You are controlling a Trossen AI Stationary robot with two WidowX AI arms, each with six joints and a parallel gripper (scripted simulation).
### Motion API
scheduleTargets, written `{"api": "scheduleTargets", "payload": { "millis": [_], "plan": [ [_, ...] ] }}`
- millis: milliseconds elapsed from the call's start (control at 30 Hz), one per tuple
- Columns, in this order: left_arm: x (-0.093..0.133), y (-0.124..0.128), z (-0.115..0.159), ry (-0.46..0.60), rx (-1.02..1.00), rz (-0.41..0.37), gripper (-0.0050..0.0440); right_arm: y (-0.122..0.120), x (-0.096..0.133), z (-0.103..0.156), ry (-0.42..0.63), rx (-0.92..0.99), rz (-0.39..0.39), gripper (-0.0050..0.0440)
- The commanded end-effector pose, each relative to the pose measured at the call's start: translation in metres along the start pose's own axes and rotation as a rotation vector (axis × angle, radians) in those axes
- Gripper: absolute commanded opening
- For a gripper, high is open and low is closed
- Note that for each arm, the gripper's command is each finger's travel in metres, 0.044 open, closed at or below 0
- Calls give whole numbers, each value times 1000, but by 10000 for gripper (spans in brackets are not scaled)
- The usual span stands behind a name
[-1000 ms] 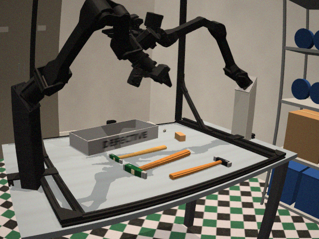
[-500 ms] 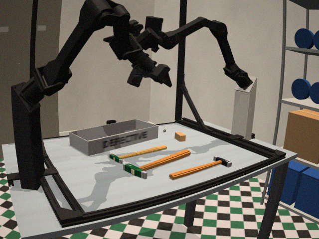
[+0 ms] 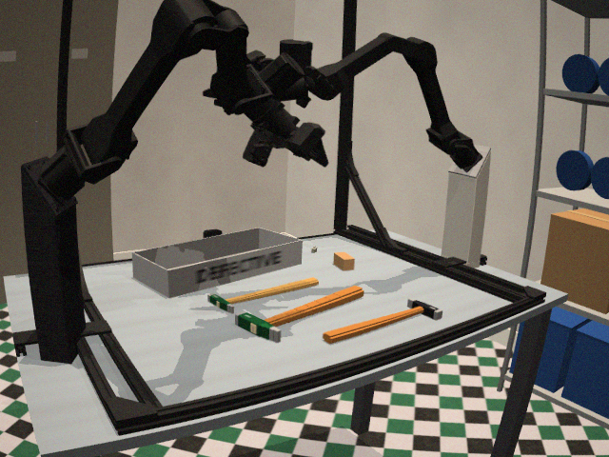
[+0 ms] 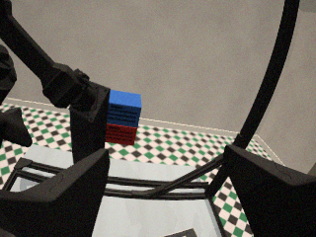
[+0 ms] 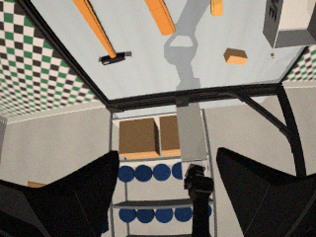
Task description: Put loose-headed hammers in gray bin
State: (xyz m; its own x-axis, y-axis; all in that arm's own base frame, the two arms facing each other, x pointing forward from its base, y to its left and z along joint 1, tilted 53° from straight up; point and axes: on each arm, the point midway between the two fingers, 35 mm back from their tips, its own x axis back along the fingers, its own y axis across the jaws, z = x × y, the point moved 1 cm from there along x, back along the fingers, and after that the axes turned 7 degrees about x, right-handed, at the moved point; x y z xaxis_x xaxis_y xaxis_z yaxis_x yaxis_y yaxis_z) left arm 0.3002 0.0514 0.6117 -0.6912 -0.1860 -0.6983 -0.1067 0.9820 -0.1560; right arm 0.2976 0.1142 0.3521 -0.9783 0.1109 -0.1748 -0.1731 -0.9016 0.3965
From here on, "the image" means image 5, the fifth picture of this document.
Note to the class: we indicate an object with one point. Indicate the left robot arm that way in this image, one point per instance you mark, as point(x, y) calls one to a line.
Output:
point(200, 188)

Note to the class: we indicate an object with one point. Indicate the orange rectangular block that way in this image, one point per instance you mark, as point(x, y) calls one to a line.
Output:
point(235, 56)

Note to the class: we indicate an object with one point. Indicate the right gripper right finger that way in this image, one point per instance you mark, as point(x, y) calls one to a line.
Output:
point(266, 201)

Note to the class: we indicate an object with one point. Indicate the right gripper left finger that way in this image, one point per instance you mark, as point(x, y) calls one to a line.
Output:
point(73, 206)

